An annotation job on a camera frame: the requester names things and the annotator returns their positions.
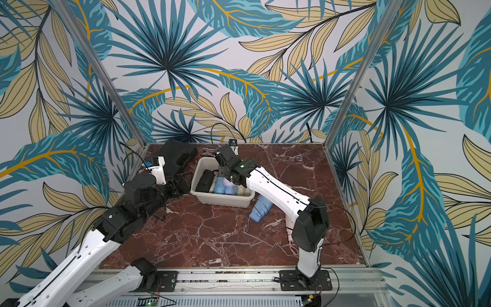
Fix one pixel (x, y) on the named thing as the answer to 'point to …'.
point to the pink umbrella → (289, 223)
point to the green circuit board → (148, 302)
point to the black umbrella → (205, 181)
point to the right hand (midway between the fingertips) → (227, 165)
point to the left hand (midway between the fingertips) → (183, 178)
